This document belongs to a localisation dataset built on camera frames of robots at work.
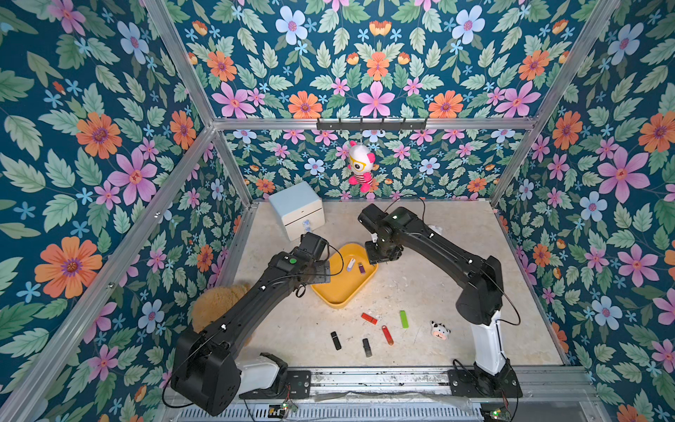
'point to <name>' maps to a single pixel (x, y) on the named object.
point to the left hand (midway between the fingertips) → (317, 270)
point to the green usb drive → (404, 320)
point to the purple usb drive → (361, 268)
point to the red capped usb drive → (371, 319)
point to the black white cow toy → (439, 330)
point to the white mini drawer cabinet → (301, 207)
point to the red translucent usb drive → (388, 335)
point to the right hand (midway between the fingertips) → (373, 256)
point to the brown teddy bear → (214, 300)
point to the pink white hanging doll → (362, 166)
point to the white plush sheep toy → (436, 229)
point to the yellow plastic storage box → (350, 272)
